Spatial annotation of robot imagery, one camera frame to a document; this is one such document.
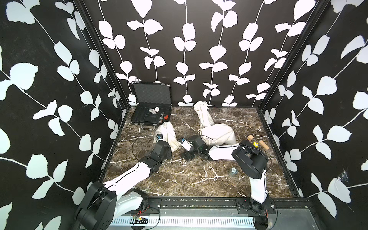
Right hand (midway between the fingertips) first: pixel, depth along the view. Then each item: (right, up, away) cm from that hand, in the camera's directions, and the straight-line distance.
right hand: (182, 146), depth 94 cm
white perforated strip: (+3, -33, -24) cm, 41 cm away
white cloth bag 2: (+23, +9, -4) cm, 25 cm away
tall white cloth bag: (+15, +19, -3) cm, 25 cm away
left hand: (-8, +2, -7) cm, 11 cm away
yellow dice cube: (+50, +1, +1) cm, 50 cm away
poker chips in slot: (-17, +20, +17) cm, 31 cm away
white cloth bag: (-8, +8, -4) cm, 12 cm away
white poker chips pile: (-25, +26, +23) cm, 42 cm away
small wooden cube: (+49, +5, +6) cm, 49 cm away
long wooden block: (+57, +1, +4) cm, 57 cm away
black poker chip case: (-26, +33, +24) cm, 48 cm away
